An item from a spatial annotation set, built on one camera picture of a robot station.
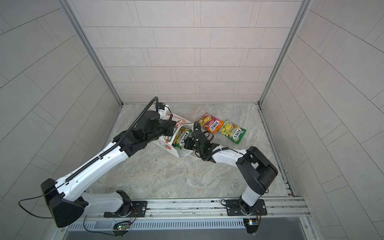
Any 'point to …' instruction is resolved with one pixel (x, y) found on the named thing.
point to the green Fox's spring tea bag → (234, 132)
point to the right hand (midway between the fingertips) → (183, 142)
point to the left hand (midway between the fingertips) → (180, 121)
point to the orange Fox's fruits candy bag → (211, 123)
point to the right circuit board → (252, 225)
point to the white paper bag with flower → (166, 142)
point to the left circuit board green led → (122, 227)
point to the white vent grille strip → (211, 223)
